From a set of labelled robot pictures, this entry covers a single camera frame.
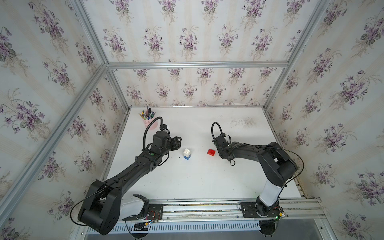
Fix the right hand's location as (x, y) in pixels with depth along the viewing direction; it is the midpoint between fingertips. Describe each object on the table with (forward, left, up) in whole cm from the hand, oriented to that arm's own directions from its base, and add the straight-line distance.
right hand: (232, 150), depth 96 cm
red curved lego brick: (-2, +14, +2) cm, 14 cm away
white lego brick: (-6, +29, +8) cm, 30 cm away
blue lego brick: (-7, +29, +3) cm, 30 cm away
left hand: (-1, +34, +14) cm, 36 cm away
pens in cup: (+22, +57, +10) cm, 62 cm away
